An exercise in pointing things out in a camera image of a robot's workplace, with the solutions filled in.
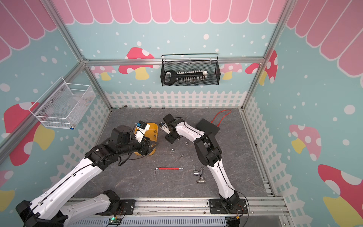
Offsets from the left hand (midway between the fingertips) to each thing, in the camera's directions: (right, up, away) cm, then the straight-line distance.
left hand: (153, 143), depth 72 cm
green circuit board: (-20, -40, +1) cm, 45 cm away
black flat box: (+35, +6, +37) cm, 51 cm away
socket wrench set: (+8, +40, +18) cm, 44 cm away
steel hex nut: (+17, -4, +25) cm, 31 cm away
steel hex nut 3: (+14, -11, +20) cm, 27 cm away
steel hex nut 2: (+8, -8, +23) cm, 25 cm away
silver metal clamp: (+24, -20, +13) cm, 34 cm away
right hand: (+8, +1, +28) cm, 29 cm away
